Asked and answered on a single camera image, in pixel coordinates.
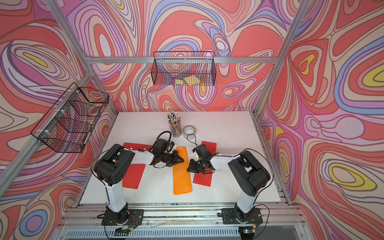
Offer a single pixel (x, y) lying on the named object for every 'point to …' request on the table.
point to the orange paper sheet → (182, 179)
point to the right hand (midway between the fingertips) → (188, 173)
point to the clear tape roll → (189, 132)
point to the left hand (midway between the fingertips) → (185, 161)
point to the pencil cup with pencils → (174, 118)
